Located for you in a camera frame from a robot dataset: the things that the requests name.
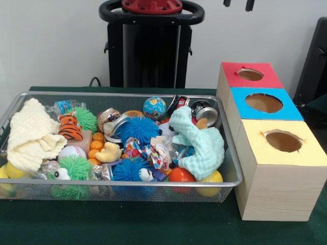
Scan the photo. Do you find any wooden box with three holes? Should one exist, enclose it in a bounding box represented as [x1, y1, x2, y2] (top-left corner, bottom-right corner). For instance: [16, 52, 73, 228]
[216, 62, 327, 222]

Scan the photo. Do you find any silver mesh bin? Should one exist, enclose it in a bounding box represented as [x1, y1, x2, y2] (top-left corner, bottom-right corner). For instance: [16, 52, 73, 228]
[0, 91, 243, 204]

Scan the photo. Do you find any black flat panel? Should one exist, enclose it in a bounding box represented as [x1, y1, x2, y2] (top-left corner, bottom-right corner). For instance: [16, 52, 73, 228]
[293, 16, 327, 103]

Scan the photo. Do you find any dark green tablecloth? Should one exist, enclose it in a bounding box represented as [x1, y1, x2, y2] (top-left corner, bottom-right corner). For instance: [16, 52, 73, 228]
[0, 86, 327, 245]
[302, 94, 327, 120]

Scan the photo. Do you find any globe print ball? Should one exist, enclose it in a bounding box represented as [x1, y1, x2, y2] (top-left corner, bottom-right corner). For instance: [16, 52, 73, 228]
[143, 96, 167, 121]

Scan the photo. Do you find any mint green cloth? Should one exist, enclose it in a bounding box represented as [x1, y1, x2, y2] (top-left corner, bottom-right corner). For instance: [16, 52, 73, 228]
[168, 106, 225, 181]

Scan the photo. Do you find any yellow duck plush toy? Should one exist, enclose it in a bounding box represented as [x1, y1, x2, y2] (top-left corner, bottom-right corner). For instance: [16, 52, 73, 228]
[95, 141, 123, 163]

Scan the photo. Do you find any blue spiky ball with eyes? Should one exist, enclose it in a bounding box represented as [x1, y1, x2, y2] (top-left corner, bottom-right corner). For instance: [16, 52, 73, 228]
[112, 156, 157, 197]

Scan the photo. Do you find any orange tiger plush toy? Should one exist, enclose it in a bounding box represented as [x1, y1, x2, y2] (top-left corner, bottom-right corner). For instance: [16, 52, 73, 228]
[57, 110, 84, 141]

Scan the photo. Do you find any white baseball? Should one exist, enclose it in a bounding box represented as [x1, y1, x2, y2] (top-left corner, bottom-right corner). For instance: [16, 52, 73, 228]
[58, 145, 87, 163]

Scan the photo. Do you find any green spiky ball with eyes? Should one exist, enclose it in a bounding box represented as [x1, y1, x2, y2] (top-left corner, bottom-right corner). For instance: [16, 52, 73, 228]
[47, 155, 95, 200]

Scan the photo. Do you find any cream knitted cloth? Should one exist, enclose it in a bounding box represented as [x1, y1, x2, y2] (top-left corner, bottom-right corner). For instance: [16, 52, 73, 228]
[7, 97, 68, 172]

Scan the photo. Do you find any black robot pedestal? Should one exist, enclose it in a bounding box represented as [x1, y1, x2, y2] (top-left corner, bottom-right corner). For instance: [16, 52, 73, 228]
[99, 0, 205, 89]

